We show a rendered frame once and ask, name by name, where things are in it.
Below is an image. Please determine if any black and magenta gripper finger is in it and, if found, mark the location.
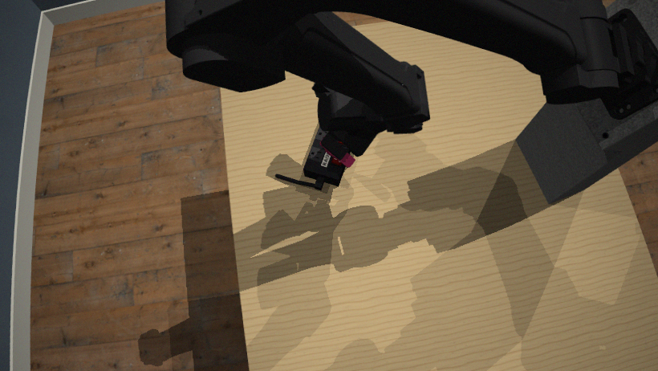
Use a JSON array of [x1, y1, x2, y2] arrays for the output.
[[325, 149, 355, 168]]

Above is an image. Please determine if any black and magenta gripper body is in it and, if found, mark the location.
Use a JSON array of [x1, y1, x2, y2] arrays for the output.
[[321, 126, 381, 160]]

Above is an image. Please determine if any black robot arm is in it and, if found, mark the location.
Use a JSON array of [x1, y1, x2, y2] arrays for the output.
[[165, 0, 658, 137]]

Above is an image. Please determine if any black power strip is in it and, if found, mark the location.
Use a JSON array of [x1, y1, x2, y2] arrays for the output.
[[275, 126, 346, 190]]

